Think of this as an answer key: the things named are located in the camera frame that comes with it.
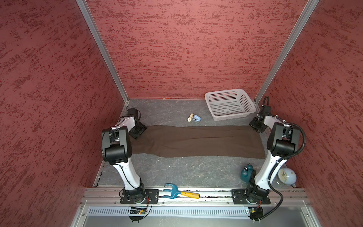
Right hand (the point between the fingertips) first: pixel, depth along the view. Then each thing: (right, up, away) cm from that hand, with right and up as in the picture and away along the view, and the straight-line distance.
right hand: (252, 127), depth 102 cm
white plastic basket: (-12, +18, +16) cm, 27 cm away
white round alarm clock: (+5, -24, -28) cm, 37 cm away
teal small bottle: (-16, -22, -26) cm, 38 cm away
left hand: (-81, -4, -4) cm, 81 cm away
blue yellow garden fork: (-55, -33, -28) cm, 70 cm away
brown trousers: (-16, -10, -2) cm, 19 cm away
